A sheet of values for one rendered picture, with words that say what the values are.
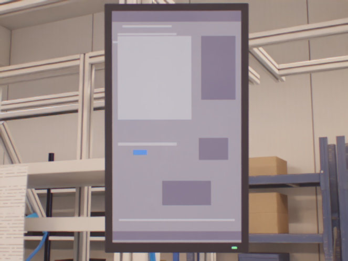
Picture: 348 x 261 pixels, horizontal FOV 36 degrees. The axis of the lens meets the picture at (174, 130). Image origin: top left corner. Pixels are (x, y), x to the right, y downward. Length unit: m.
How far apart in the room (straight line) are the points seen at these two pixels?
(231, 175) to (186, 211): 0.12
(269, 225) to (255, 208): 0.17
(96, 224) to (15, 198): 0.24
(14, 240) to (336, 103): 3.60
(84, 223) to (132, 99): 0.56
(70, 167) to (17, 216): 0.20
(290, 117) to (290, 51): 0.60
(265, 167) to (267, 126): 0.63
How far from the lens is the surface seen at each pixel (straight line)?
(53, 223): 1.62
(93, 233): 4.89
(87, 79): 2.21
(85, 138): 2.16
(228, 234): 1.12
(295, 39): 1.99
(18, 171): 1.59
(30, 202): 2.81
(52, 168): 1.64
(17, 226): 1.57
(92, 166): 1.56
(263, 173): 4.32
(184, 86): 1.09
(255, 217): 4.30
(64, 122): 5.87
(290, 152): 4.76
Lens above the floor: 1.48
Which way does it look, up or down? 11 degrees up
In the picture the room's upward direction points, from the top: straight up
